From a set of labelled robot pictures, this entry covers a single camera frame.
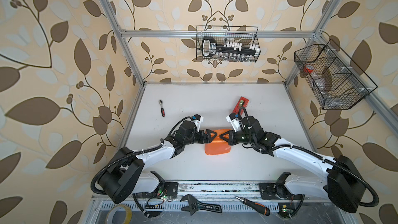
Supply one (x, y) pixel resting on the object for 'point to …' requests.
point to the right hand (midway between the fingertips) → (220, 138)
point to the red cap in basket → (308, 68)
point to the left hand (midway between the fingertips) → (213, 134)
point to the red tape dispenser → (242, 102)
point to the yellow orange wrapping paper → (218, 145)
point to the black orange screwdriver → (260, 208)
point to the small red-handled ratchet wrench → (160, 101)
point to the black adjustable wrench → (194, 205)
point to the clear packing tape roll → (110, 215)
